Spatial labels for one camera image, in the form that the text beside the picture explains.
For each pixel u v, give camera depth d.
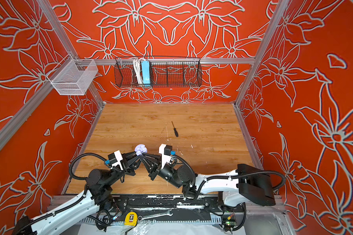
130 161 0.59
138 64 0.88
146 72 0.90
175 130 1.03
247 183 0.41
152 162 0.55
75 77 0.93
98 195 0.57
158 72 0.99
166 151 0.53
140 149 0.61
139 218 0.69
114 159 0.53
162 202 0.74
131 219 0.68
